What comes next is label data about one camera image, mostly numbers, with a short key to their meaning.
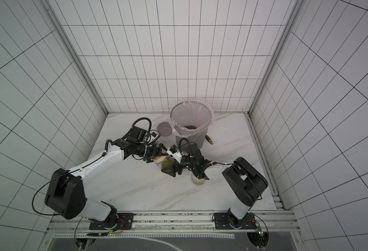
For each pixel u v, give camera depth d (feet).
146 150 2.33
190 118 3.12
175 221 2.44
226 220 2.38
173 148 2.38
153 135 2.62
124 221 2.37
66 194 1.38
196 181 2.68
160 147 2.42
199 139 2.84
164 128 3.48
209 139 3.19
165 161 2.50
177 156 2.45
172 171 2.40
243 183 1.50
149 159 2.59
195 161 2.25
